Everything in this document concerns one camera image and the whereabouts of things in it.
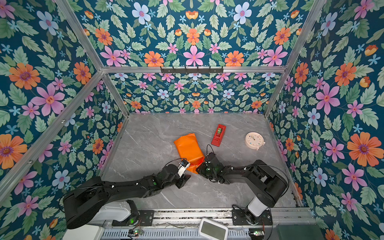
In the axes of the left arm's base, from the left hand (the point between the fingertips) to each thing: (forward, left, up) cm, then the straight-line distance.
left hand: (190, 172), depth 83 cm
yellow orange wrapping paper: (+15, 0, -2) cm, 15 cm away
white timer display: (-27, -10, -2) cm, 29 cm away
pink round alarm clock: (+22, -44, -4) cm, 49 cm away
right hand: (+3, -3, -5) cm, 7 cm away
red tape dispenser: (+26, -20, -2) cm, 33 cm away
